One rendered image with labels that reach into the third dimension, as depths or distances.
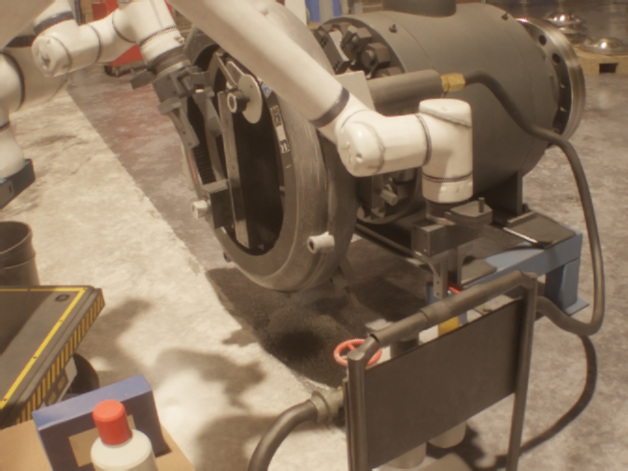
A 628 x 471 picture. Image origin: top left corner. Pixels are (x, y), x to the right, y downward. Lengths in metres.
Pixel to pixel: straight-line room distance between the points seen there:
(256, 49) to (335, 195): 0.45
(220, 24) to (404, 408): 0.67
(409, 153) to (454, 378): 0.37
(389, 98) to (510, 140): 0.59
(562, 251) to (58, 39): 1.45
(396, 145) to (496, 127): 0.80
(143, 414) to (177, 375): 1.08
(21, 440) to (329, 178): 0.81
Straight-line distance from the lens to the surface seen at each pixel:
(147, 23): 1.41
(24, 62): 1.70
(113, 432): 0.69
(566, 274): 2.14
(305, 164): 1.47
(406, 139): 1.13
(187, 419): 1.83
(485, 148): 1.89
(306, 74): 1.19
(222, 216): 1.79
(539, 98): 2.02
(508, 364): 1.28
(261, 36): 1.16
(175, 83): 1.37
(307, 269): 1.62
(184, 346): 2.13
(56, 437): 0.91
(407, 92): 1.48
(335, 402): 1.07
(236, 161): 1.70
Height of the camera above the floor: 1.09
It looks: 24 degrees down
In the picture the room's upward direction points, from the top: 5 degrees counter-clockwise
